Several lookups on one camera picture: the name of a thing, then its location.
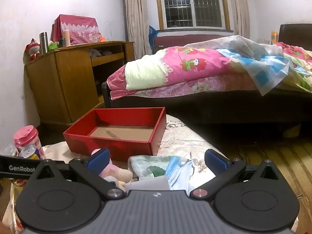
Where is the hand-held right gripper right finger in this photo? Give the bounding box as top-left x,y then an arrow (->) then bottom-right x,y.
190,148 -> 284,199

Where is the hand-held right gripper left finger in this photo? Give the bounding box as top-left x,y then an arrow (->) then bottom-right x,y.
29,148 -> 126,199

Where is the pink pig plush toy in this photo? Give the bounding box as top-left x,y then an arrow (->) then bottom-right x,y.
91,149 -> 133,183

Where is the red cardboard box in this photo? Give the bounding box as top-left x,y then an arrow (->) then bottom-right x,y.
63,107 -> 167,161

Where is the beige plush toy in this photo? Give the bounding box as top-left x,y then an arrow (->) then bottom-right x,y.
105,175 -> 127,193

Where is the blue face mask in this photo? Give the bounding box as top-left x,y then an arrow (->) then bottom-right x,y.
166,155 -> 195,191

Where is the light green towel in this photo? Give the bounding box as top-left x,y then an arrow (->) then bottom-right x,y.
128,155 -> 171,183

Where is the pale grey face mask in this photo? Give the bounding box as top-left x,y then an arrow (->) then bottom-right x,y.
125,177 -> 171,192

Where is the red snack packet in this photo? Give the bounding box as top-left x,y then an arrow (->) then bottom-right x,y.
12,177 -> 31,191

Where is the clear glass jar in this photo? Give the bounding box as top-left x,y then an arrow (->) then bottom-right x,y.
0,143 -> 19,157

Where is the purple drink can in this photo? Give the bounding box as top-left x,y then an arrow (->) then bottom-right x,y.
19,145 -> 44,160

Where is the pink lidded plastic cup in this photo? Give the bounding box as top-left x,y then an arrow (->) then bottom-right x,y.
13,125 -> 47,160

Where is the wooden desk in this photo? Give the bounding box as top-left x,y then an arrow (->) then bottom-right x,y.
24,41 -> 136,125

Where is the grey cloth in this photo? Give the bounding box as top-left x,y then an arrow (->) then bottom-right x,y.
89,49 -> 111,57

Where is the blue checked plastic sheet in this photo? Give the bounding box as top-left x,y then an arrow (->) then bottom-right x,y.
185,35 -> 296,97

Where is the red santa doll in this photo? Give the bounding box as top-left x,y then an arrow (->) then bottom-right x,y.
24,38 -> 42,61

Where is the pink bottle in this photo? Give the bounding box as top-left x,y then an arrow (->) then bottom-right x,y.
63,29 -> 72,47

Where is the steel thermos flask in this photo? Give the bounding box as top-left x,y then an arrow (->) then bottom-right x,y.
39,32 -> 49,54

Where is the pink floral cloth cover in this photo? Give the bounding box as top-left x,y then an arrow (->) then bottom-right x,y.
52,15 -> 101,45

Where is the beige curtain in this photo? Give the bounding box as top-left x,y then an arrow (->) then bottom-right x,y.
225,0 -> 251,38
123,0 -> 152,60

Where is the barred window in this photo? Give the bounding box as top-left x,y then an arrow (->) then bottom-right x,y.
155,0 -> 231,31

